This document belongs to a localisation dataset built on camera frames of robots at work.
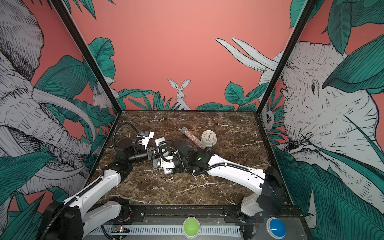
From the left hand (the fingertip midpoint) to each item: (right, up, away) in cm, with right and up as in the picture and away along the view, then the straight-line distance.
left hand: (166, 150), depth 72 cm
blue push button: (+53, -37, -2) cm, 65 cm away
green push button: (+12, -36, -3) cm, 38 cm away
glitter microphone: (+12, +3, +29) cm, 32 cm away
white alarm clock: (+23, +3, +28) cm, 37 cm away
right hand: (-1, -4, -2) cm, 4 cm away
